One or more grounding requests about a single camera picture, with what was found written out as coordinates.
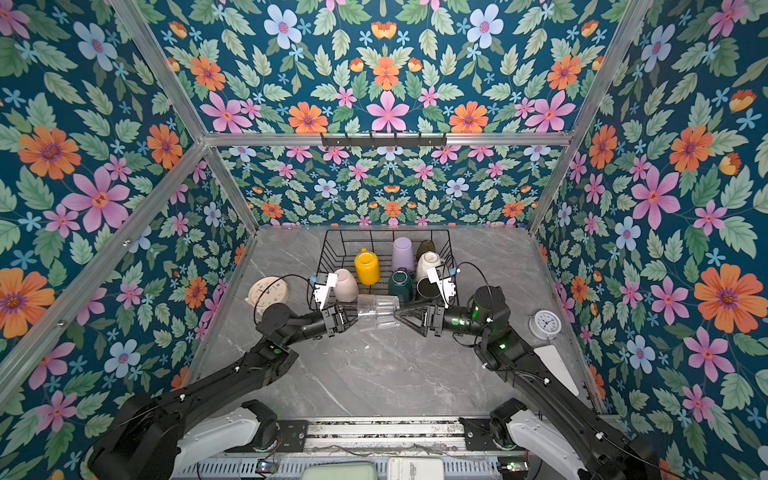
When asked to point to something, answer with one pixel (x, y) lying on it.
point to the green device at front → (339, 471)
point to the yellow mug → (368, 267)
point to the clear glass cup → (376, 312)
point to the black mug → (427, 290)
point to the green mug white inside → (401, 284)
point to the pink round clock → (267, 291)
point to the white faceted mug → (427, 261)
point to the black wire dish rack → (340, 247)
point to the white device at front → (415, 468)
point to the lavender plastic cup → (403, 255)
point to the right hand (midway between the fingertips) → (401, 313)
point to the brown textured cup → (425, 246)
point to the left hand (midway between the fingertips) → (368, 310)
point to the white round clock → (545, 324)
